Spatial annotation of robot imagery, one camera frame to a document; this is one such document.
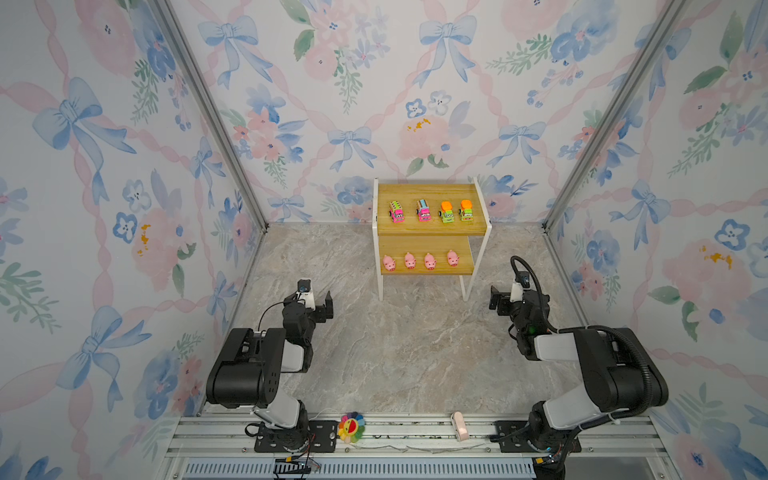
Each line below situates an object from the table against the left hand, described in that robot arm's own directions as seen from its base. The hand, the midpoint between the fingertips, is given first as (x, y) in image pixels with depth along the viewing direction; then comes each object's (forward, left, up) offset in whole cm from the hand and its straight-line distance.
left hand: (314, 289), depth 92 cm
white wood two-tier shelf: (+2, -33, +24) cm, 41 cm away
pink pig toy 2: (+3, -35, +11) cm, 37 cm away
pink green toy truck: (+6, -25, +27) cm, 37 cm away
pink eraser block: (-36, -41, -5) cm, 55 cm away
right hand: (+2, -61, 0) cm, 61 cm away
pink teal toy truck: (+6, -31, +27) cm, 42 cm away
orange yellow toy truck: (+6, -42, +27) cm, 50 cm away
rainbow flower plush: (-36, -14, -7) cm, 39 cm away
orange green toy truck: (+5, -37, +27) cm, 46 cm away
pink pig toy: (+5, -42, +10) cm, 43 cm away
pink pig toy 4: (+3, -23, +10) cm, 25 cm away
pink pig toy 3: (+4, -29, +10) cm, 31 cm away
